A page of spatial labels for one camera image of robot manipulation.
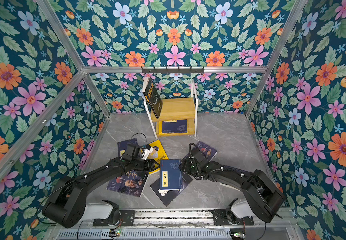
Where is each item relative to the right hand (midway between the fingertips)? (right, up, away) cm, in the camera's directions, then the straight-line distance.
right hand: (181, 167), depth 85 cm
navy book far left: (-41, +11, +17) cm, 46 cm away
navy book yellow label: (-3, +24, +19) cm, 31 cm away
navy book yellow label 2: (-6, -5, 0) cm, 8 cm away
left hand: (-12, +3, -2) cm, 13 cm away
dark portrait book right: (+18, +7, +10) cm, 22 cm away
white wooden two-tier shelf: (-2, +30, +5) cm, 31 cm away
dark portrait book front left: (-28, -9, -1) cm, 29 cm away
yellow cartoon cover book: (-15, +6, +10) cm, 19 cm away
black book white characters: (-8, -14, -6) cm, 17 cm away
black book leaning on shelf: (-16, +42, -1) cm, 45 cm away
